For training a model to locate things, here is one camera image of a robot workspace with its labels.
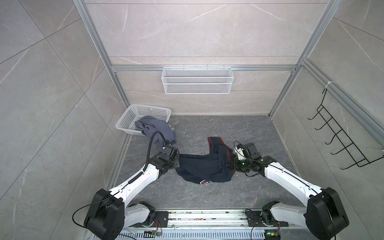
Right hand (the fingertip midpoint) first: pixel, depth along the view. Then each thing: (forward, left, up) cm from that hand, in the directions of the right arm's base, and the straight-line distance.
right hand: (229, 164), depth 85 cm
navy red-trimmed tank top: (-2, +14, -2) cm, 15 cm away
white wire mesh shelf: (+51, +17, +23) cm, 59 cm away
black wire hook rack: (-11, -47, +25) cm, 54 cm away
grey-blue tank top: (+30, +52, +2) cm, 60 cm away
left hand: (+4, +32, +2) cm, 32 cm away
